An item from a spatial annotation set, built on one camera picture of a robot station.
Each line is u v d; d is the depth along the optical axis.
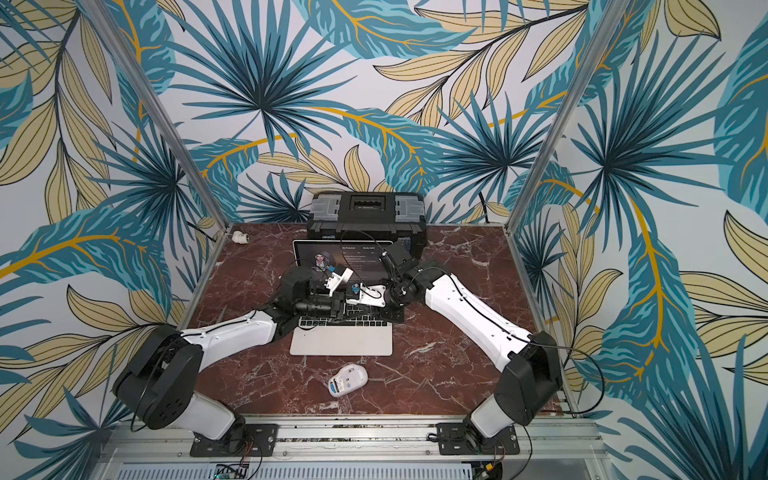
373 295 0.65
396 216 0.99
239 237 1.11
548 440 0.76
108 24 0.69
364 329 0.93
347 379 0.80
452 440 0.73
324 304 0.72
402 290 0.55
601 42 0.73
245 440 0.71
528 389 0.41
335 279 0.76
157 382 0.44
